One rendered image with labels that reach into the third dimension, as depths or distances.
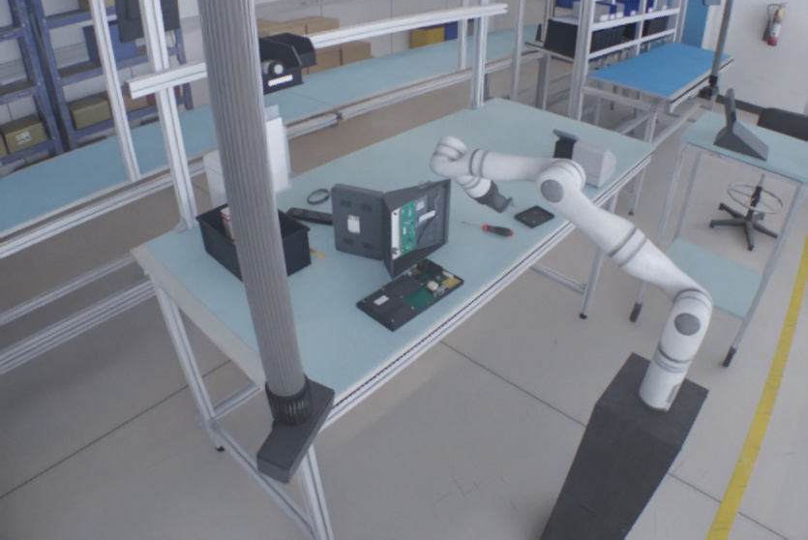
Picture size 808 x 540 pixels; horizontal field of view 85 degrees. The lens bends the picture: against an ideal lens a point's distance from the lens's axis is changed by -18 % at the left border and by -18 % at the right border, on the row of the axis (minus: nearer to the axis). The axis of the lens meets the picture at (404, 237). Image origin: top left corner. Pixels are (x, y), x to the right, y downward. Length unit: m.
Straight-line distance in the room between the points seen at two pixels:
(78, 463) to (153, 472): 0.37
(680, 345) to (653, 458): 0.31
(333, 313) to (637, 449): 0.84
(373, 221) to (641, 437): 0.89
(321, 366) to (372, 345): 0.13
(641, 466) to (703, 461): 1.08
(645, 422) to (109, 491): 2.00
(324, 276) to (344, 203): 0.20
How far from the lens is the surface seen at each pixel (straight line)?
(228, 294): 1.44
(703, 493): 2.42
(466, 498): 2.14
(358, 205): 1.42
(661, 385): 1.35
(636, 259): 1.19
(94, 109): 4.70
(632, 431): 1.38
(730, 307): 2.85
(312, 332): 1.28
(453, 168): 1.32
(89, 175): 2.60
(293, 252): 1.43
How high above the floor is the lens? 1.86
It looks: 33 degrees down
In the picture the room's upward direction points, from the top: straight up
